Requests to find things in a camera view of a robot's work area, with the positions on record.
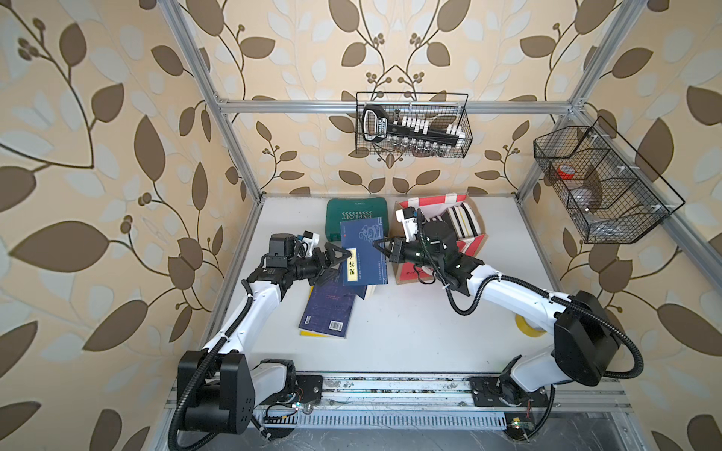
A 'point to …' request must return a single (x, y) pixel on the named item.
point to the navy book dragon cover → (368, 263)
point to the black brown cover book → (462, 222)
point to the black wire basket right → (612, 194)
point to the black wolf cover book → (471, 219)
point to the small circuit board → (516, 423)
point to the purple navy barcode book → (328, 309)
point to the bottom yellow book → (312, 334)
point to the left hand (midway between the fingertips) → (339, 259)
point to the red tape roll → (566, 172)
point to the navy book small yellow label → (447, 216)
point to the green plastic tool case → (341, 209)
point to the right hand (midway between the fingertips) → (373, 243)
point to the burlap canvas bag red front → (431, 209)
